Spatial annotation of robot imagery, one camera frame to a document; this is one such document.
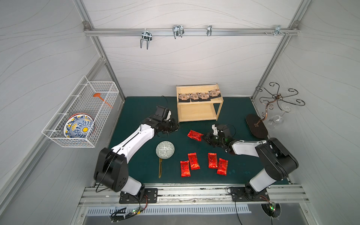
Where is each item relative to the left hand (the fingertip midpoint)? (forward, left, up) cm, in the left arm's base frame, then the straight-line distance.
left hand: (180, 127), depth 83 cm
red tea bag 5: (-18, -26, -14) cm, 35 cm away
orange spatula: (+10, +47, +16) cm, 51 cm away
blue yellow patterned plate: (-12, +45, +18) cm, 50 cm away
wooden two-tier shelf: (+27, -14, -17) cm, 35 cm away
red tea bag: (-20, -4, -14) cm, 25 cm away
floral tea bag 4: (+24, -23, +7) cm, 34 cm away
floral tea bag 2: (+22, -9, +6) cm, 24 cm away
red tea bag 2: (-15, -9, -14) cm, 23 cm away
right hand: (0, -13, -10) cm, 16 cm away
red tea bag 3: (0, -10, -10) cm, 14 cm away
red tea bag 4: (-15, -20, -14) cm, 29 cm away
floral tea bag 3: (+22, -15, +6) cm, 28 cm away
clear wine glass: (+1, -55, +8) cm, 55 cm away
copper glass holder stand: (+12, -56, -14) cm, 59 cm away
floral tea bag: (+21, -2, +5) cm, 22 cm away
